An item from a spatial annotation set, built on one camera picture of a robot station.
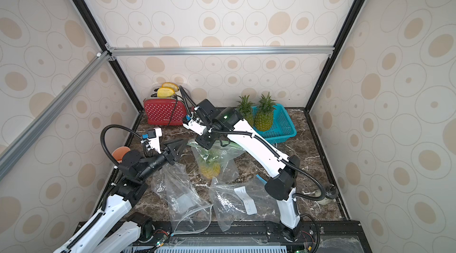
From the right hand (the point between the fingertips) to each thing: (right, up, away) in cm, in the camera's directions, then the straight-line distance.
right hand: (199, 144), depth 73 cm
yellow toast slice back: (-23, +32, +33) cm, 52 cm away
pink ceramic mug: (-44, -6, +17) cm, 47 cm away
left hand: (-3, +1, -5) cm, 6 cm away
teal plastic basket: (+44, +6, +33) cm, 56 cm away
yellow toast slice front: (-25, +27, +29) cm, 47 cm away
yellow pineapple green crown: (+21, +18, +22) cm, 35 cm away
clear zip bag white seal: (-2, -26, -4) cm, 27 cm away
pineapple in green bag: (+4, -8, +4) cm, 10 cm away
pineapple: (+32, +14, +25) cm, 43 cm away
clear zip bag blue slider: (+20, -23, +1) cm, 31 cm away
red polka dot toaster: (-27, +16, +30) cm, 44 cm away
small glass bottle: (+55, -21, +2) cm, 59 cm away
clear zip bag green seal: (+12, -16, +20) cm, 29 cm away
